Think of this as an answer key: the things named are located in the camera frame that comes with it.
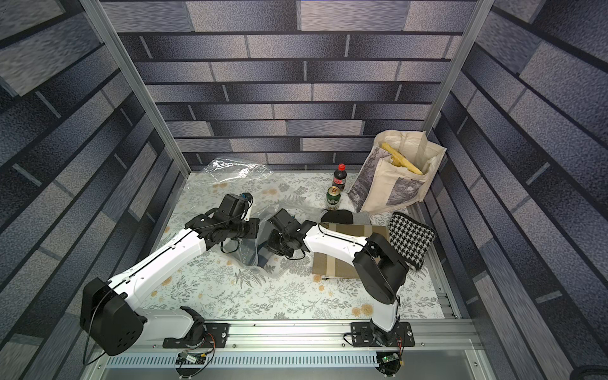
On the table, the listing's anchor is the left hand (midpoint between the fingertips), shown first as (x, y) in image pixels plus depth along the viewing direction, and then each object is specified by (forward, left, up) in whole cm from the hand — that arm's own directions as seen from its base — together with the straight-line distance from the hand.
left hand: (260, 225), depth 81 cm
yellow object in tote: (+26, -52, +8) cm, 59 cm away
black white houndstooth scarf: (+3, -58, -13) cm, 59 cm away
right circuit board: (-38, -43, -20) cm, 60 cm away
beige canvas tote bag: (+18, -49, +9) cm, 53 cm away
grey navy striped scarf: (-7, -1, -8) cm, 11 cm away
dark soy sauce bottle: (+31, -31, -7) cm, 45 cm away
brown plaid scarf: (-9, -24, -13) cm, 29 cm away
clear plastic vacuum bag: (+39, +24, -10) cm, 47 cm away
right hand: (-4, -1, -9) cm, 10 cm away
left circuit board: (-37, +19, -18) cm, 45 cm away
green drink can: (+19, -28, -6) cm, 34 cm away
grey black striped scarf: (+14, -34, -14) cm, 39 cm away
